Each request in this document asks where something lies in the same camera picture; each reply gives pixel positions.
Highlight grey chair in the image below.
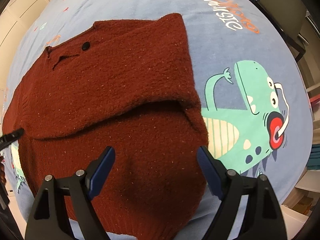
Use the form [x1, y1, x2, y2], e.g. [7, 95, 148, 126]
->
[251, 0, 306, 62]

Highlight dark red knit sweater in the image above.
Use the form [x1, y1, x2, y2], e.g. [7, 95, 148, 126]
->
[2, 13, 208, 239]

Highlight blue dinosaur print bedsheet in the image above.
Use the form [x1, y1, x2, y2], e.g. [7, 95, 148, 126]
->
[3, 0, 312, 239]

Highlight cream wardrobe doors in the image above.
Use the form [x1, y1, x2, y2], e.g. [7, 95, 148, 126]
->
[0, 0, 58, 91]

